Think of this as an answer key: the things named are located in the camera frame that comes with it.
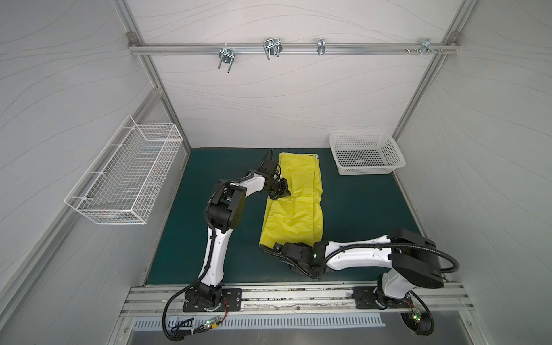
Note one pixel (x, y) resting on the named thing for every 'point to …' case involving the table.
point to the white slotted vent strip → (157, 323)
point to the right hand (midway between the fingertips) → (296, 253)
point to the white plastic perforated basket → (366, 153)
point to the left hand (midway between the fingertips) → (293, 193)
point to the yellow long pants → (298, 217)
